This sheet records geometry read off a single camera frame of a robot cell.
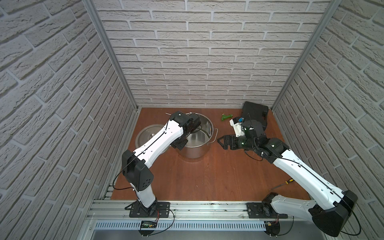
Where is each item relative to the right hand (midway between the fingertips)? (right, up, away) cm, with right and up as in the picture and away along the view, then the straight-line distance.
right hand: (225, 139), depth 73 cm
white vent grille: (-44, -41, -3) cm, 60 cm away
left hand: (-29, -2, +4) cm, 29 cm away
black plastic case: (+27, +17, +38) cm, 50 cm away
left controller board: (-39, -42, -1) cm, 58 cm away
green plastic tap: (+6, +12, +40) cm, 42 cm away
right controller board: (+21, -42, -5) cm, 47 cm away
